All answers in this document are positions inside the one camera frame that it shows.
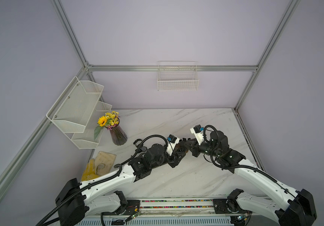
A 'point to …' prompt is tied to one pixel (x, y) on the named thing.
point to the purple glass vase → (118, 136)
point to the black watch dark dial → (136, 141)
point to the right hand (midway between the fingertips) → (185, 144)
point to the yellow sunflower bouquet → (109, 119)
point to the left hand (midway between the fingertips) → (181, 153)
